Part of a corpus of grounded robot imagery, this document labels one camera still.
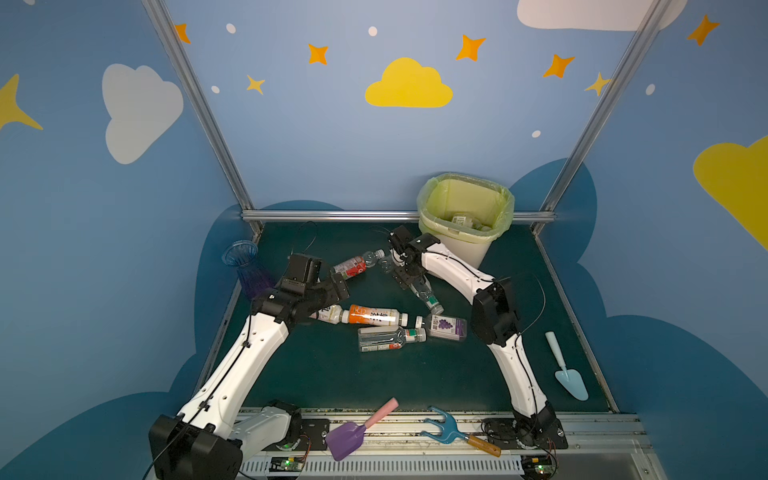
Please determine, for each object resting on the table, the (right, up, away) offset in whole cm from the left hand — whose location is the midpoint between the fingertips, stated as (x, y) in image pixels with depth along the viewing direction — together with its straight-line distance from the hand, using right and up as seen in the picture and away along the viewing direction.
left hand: (340, 290), depth 78 cm
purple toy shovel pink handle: (+2, -37, -4) cm, 37 cm away
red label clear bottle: (+2, +6, +26) cm, 26 cm away
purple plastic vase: (-31, +10, +10) cm, 34 cm away
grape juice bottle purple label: (+30, -13, +12) cm, 35 cm away
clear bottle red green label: (+10, -15, +8) cm, 20 cm away
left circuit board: (-12, -41, -7) cm, 44 cm away
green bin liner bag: (+40, +27, +25) cm, 54 cm away
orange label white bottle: (+7, -9, +12) cm, 17 cm away
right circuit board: (+49, -42, -7) cm, 65 cm away
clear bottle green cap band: (+25, -2, +20) cm, 32 cm away
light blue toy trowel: (+65, -26, +6) cm, 71 cm away
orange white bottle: (-5, -9, +13) cm, 16 cm away
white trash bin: (+38, +10, +8) cm, 40 cm away
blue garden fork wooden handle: (+28, -35, -5) cm, 46 cm away
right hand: (+22, +5, +21) cm, 31 cm away
